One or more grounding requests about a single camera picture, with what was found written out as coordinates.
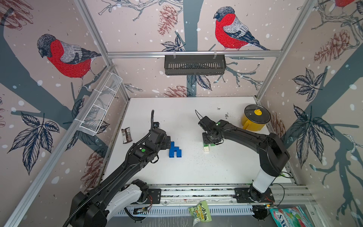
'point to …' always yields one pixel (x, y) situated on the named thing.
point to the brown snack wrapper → (126, 135)
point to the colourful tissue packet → (294, 216)
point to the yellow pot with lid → (255, 117)
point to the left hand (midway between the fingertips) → (163, 135)
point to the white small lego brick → (206, 149)
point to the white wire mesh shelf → (91, 124)
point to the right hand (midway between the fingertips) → (207, 138)
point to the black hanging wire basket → (192, 65)
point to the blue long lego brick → (172, 148)
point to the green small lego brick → (211, 144)
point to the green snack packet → (200, 213)
